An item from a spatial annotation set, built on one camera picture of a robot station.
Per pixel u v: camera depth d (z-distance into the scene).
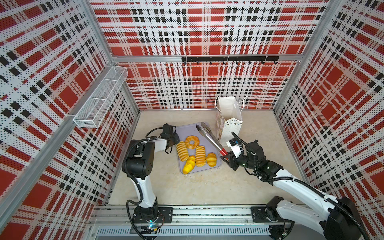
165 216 0.73
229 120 0.81
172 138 0.90
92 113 0.93
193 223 0.72
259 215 0.71
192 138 1.01
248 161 0.65
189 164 0.88
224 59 0.87
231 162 0.70
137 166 0.51
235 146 0.68
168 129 0.82
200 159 0.90
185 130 1.12
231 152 0.69
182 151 0.93
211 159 0.91
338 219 0.39
